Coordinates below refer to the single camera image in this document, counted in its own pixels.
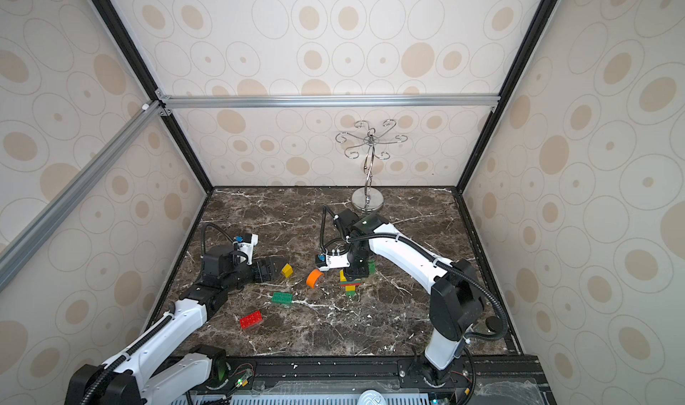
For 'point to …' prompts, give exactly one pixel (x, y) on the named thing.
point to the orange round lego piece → (313, 276)
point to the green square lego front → (350, 293)
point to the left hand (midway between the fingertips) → (283, 260)
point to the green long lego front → (282, 297)
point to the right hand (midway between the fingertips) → (360, 267)
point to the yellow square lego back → (342, 276)
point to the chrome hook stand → (367, 198)
